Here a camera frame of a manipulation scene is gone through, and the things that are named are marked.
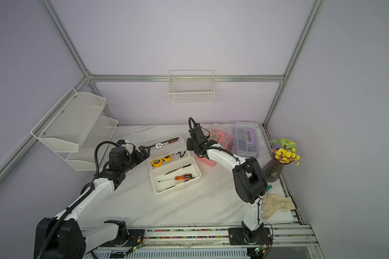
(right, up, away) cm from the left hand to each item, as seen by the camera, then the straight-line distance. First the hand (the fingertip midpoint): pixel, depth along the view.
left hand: (144, 153), depth 85 cm
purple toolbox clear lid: (+60, +7, +18) cm, 63 cm away
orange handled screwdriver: (+22, -14, +6) cm, 26 cm away
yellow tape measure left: (+5, -6, +5) cm, 9 cm away
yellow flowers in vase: (+69, +1, -11) cm, 70 cm away
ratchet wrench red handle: (+6, +4, +8) cm, 11 cm away
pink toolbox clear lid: (+45, +11, +14) cm, 48 cm away
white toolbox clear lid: (+12, -7, +7) cm, 16 cm away
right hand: (+26, +5, +9) cm, 28 cm away
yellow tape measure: (+11, -3, +6) cm, 13 cm away
